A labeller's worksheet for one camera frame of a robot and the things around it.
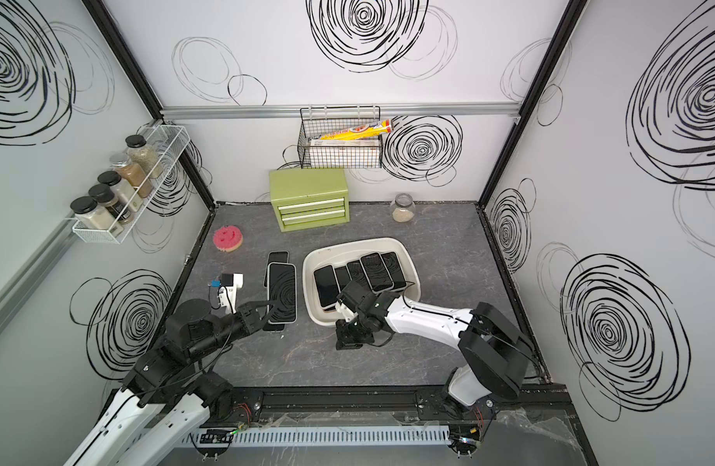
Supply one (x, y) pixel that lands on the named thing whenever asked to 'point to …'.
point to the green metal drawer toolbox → (309, 198)
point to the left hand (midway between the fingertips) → (278, 306)
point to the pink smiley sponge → (227, 238)
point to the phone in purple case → (357, 274)
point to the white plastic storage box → (338, 255)
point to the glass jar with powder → (403, 208)
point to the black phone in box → (377, 273)
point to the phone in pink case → (327, 285)
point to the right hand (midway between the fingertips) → (334, 349)
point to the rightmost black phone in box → (394, 269)
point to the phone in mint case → (343, 276)
